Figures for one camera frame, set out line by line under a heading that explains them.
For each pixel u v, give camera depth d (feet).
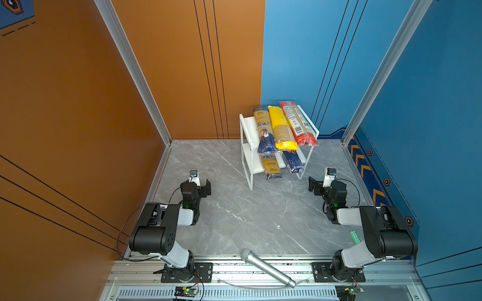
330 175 2.64
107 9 2.28
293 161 2.78
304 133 2.38
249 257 2.44
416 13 2.32
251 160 2.86
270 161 2.80
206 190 2.86
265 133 2.42
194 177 2.64
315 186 2.78
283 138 2.33
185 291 2.32
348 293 2.32
